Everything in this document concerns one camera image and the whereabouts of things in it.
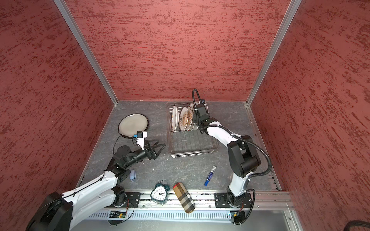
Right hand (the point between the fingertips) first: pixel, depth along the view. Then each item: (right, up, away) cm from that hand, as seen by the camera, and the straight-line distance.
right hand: (197, 116), depth 94 cm
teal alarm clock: (-21, -40, -21) cm, 50 cm away
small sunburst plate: (-10, -2, +8) cm, 13 cm away
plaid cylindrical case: (-8, -42, -21) cm, 48 cm away
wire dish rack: (-9, -19, +2) cm, 21 cm away
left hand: (-20, -16, -18) cm, 31 cm away
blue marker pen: (+8, -32, -11) cm, 35 cm away
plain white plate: (-50, -6, +10) cm, 51 cm away
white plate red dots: (-3, -5, -4) cm, 7 cm away
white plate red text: (-16, -2, +9) cm, 19 cm away
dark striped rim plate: (-50, -7, +10) cm, 52 cm away
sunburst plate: (-5, -1, 0) cm, 5 cm away
